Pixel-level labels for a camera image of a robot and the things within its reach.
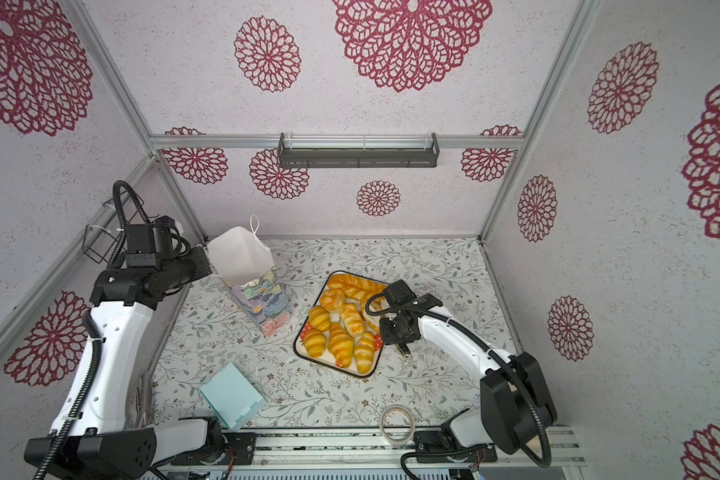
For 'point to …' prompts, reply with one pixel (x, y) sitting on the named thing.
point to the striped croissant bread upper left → (319, 318)
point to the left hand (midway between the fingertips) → (204, 267)
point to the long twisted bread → (355, 287)
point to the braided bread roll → (353, 320)
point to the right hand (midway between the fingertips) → (388, 332)
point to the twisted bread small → (332, 299)
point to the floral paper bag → (247, 265)
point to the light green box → (232, 396)
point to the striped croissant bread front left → (315, 342)
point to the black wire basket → (100, 243)
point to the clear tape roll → (382, 417)
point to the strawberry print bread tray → (326, 360)
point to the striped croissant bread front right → (364, 352)
